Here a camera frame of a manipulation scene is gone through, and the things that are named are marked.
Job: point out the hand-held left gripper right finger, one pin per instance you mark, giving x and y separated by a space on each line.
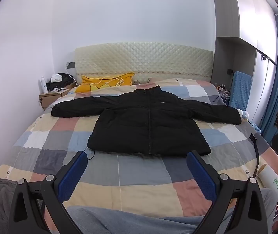
201 178

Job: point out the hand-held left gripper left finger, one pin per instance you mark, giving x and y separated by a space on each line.
72 178

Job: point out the black puffer jacket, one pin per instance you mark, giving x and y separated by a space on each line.
141 121

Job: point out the white printed cylinder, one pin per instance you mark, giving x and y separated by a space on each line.
273 180

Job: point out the blue cloth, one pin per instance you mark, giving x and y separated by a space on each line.
254 126

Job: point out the white round plush toy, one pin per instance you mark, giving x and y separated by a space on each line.
242 114

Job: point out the bed with checked quilt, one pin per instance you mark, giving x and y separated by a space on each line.
134 175

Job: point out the blue curtain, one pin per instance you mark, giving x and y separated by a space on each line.
275 78

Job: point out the blue towel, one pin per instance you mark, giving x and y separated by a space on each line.
240 90

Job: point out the wooden nightstand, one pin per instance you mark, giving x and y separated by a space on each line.
48 100

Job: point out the white framed tablet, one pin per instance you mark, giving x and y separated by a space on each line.
60 90

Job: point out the row of small bottles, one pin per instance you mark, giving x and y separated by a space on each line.
222 87

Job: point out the white bottle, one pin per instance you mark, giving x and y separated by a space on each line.
44 85

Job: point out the black cloth bundle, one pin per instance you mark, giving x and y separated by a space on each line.
67 80

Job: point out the white tissue box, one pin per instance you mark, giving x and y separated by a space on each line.
56 78

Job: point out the yellow pillow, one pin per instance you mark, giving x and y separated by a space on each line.
126 78

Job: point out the cream quilted headboard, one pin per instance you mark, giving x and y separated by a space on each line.
143 58

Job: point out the grey and white wardrobe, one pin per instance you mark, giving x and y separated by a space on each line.
246 17

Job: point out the black wall plug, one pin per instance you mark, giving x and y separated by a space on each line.
230 71

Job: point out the grey wall socket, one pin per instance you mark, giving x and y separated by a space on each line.
70 65

